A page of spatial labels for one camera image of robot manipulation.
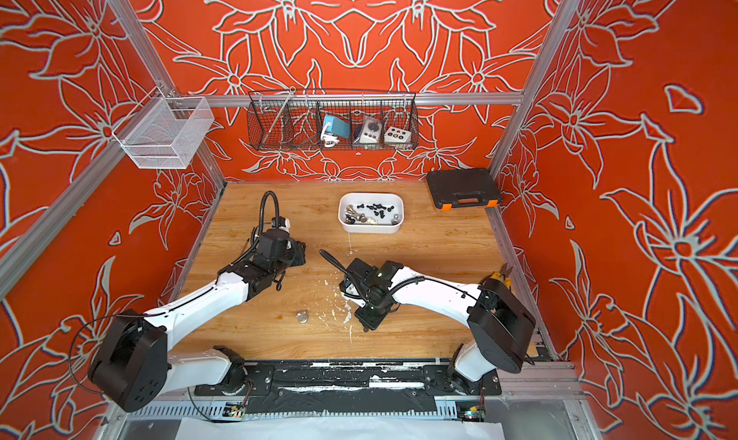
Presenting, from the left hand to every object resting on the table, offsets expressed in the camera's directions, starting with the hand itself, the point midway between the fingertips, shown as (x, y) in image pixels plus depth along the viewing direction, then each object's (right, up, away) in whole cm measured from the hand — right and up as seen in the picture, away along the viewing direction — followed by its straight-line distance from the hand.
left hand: (302, 243), depth 87 cm
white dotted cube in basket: (+30, +35, +7) cm, 47 cm away
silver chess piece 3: (+31, +6, +18) cm, 36 cm away
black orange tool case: (+60, +20, +30) cm, 70 cm away
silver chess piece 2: (+18, +7, +19) cm, 28 cm away
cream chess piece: (+21, +6, +19) cm, 29 cm away
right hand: (+19, -21, -9) cm, 30 cm away
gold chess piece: (+14, +10, +22) cm, 28 cm away
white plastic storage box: (+22, +9, +23) cm, 33 cm away
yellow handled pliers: (+65, -11, +4) cm, 66 cm away
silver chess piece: (+1, -21, -6) cm, 22 cm away
